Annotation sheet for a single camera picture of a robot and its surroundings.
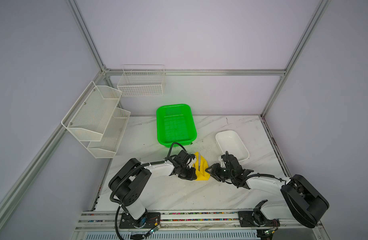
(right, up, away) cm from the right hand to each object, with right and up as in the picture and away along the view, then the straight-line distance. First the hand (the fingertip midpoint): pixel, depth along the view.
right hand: (205, 171), depth 85 cm
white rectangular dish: (+19, +16, +18) cm, 31 cm away
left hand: (-6, -4, +1) cm, 7 cm away
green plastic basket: (-20, +28, +30) cm, 46 cm away
